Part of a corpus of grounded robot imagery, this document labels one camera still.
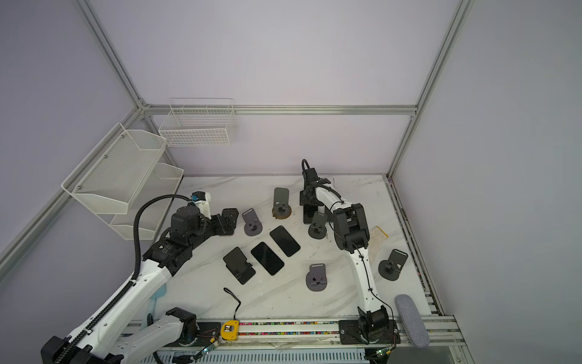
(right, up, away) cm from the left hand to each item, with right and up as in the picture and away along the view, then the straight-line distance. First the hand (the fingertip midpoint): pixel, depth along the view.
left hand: (226, 217), depth 78 cm
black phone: (+13, -18, +12) cm, 26 cm away
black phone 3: (+19, -12, +18) cm, 29 cm away
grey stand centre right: (+34, -7, +18) cm, 39 cm away
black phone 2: (+30, -1, +30) cm, 43 cm away
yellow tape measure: (+3, -36, -4) cm, 37 cm away
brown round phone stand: (+17, +1, +27) cm, 32 cm away
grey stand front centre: (+32, -22, +2) cm, 39 cm away
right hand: (+28, +5, +32) cm, 43 cm away
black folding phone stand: (+2, -17, +5) cm, 18 cm away
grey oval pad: (+63, -35, -4) cm, 72 cm away
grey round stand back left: (+5, -6, +18) cm, 20 cm away
